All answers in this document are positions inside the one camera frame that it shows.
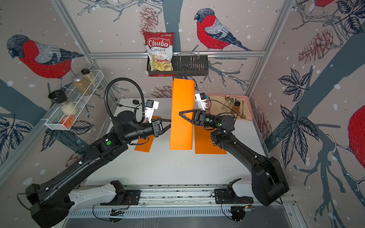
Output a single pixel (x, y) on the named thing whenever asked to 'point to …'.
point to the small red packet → (67, 121)
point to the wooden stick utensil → (243, 107)
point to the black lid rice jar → (67, 107)
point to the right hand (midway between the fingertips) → (180, 117)
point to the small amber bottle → (236, 107)
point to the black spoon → (136, 101)
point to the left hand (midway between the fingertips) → (176, 121)
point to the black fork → (120, 105)
